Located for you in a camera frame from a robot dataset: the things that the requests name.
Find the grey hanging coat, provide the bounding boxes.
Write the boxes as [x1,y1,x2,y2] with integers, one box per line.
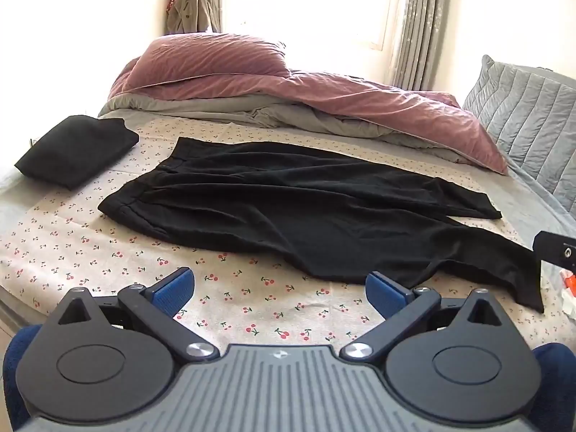
[166,0,213,35]

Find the orange white object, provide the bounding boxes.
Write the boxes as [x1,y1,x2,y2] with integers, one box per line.
[559,270,576,318]

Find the grey quilted cushion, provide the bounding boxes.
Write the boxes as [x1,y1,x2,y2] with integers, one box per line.
[463,54,576,213]

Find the folded black garment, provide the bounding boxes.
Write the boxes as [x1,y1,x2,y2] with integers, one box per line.
[14,116,139,191]

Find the bright window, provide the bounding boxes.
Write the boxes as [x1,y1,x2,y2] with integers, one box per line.
[224,0,408,51]

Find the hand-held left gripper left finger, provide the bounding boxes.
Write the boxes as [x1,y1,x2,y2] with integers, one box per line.
[58,267,219,363]

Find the cherry print bed sheet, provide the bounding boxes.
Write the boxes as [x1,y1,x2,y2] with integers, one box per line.
[0,114,576,363]

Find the pink and grey duvet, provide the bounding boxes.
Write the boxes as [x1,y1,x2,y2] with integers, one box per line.
[98,56,510,176]

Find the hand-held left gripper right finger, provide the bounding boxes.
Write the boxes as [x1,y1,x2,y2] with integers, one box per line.
[339,272,507,363]

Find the black pants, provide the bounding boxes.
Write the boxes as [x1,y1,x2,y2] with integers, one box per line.
[98,136,545,313]

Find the pink pillow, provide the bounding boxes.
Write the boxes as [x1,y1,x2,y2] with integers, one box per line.
[127,33,289,89]

